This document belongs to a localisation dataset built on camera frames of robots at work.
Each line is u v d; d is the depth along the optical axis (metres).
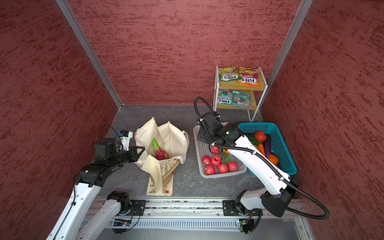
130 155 0.63
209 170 0.82
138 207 0.73
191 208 0.76
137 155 0.68
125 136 0.63
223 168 0.81
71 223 0.41
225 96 1.02
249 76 0.87
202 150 0.95
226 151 0.68
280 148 0.90
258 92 1.17
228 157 0.88
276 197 0.40
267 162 0.41
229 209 0.74
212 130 0.50
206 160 0.85
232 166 0.83
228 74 0.90
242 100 0.98
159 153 0.83
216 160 0.86
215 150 0.90
